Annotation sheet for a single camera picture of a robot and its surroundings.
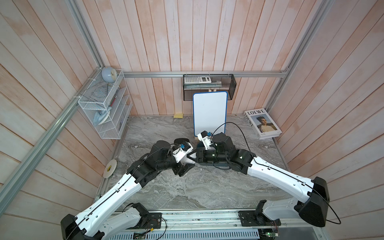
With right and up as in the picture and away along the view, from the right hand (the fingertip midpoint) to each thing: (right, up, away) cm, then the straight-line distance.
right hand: (187, 156), depth 69 cm
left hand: (0, -2, +1) cm, 3 cm away
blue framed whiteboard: (+13, +23, +21) cm, 34 cm away
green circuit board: (+40, -38, +1) cm, 55 cm away
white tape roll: (-50, -12, +24) cm, 57 cm away
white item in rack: (-48, +20, +11) cm, 53 cm away
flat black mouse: (-7, +5, +36) cm, 37 cm away
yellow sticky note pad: (-8, +24, +51) cm, 57 cm away
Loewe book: (+57, +15, +41) cm, 72 cm away
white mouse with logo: (-1, -2, -2) cm, 3 cm away
